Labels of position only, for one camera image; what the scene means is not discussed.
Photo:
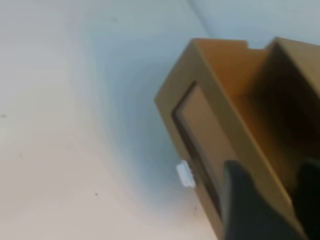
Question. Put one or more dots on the brown cardboard shoebox shell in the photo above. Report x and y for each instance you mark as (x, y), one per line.
(287, 91)

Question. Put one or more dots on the white plastic drawer handle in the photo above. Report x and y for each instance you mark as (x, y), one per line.
(185, 174)

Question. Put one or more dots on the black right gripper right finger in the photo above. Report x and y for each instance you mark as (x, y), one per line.
(306, 198)

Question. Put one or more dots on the brown cardboard drawer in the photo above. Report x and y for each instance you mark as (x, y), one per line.
(204, 105)

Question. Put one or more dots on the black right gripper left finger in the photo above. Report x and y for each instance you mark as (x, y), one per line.
(246, 215)

